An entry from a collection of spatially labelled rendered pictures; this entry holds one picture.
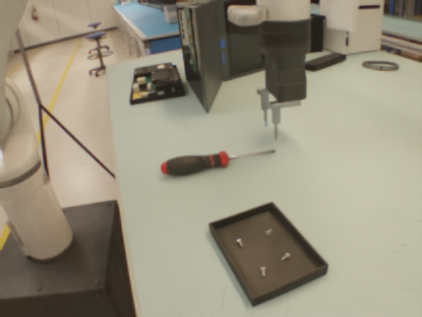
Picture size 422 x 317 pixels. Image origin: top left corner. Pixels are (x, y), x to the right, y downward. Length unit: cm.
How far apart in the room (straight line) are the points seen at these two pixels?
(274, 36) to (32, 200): 44
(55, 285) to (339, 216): 45
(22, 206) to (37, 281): 14
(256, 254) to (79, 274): 34
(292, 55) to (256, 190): 19
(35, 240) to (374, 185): 54
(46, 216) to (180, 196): 25
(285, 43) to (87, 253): 48
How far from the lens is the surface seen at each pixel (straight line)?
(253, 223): 37
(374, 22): 115
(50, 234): 60
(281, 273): 32
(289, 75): 46
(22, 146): 55
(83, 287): 56
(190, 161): 45
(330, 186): 43
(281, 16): 44
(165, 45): 230
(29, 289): 61
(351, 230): 37
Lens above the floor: 125
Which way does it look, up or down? 31 degrees down
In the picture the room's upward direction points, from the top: 7 degrees counter-clockwise
